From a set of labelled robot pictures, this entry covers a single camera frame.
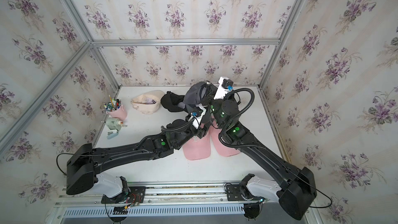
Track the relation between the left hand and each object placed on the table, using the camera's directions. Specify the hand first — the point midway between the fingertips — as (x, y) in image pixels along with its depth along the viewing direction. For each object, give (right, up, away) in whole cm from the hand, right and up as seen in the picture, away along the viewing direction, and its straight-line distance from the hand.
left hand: (209, 116), depth 70 cm
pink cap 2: (+9, -22, +21) cm, 32 cm away
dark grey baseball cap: (-5, +11, +6) cm, 14 cm away
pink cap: (-6, -21, +17) cm, 27 cm away
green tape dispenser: (-56, -7, +20) cm, 60 cm away
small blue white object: (-59, -13, +23) cm, 64 cm away
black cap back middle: (-23, +6, +25) cm, 34 cm away
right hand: (0, +15, -5) cm, 15 cm away
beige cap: (-42, +6, +40) cm, 58 cm away
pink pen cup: (-57, +2, +25) cm, 62 cm away
